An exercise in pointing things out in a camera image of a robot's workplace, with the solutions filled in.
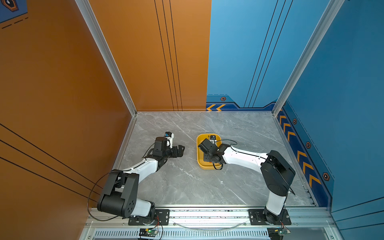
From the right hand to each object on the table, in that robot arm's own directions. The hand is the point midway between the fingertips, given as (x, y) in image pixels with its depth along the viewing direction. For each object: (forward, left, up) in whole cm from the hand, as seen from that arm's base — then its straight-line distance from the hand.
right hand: (206, 156), depth 91 cm
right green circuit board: (-38, -32, -7) cm, 50 cm away
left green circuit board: (-37, +29, -5) cm, 48 cm away
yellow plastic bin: (+13, +4, +1) cm, 14 cm away
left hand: (+5, +18, +3) cm, 19 cm away
